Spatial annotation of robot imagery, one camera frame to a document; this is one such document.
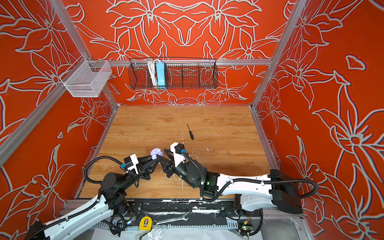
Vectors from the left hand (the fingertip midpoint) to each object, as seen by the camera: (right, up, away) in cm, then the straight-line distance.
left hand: (157, 156), depth 63 cm
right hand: (0, +1, -1) cm, 2 cm away
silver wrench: (-3, -33, +7) cm, 34 cm away
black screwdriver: (+14, +6, +40) cm, 43 cm away
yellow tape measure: (-7, -33, +5) cm, 34 cm away
